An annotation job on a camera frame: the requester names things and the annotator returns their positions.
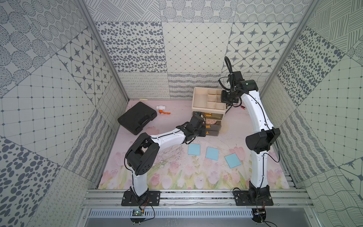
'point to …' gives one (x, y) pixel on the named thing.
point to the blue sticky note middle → (212, 153)
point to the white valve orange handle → (161, 108)
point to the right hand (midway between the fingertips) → (223, 102)
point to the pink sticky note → (211, 121)
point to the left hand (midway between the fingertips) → (211, 131)
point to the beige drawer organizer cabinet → (207, 101)
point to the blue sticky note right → (232, 160)
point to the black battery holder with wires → (227, 105)
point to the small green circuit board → (137, 212)
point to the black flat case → (133, 118)
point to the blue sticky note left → (194, 149)
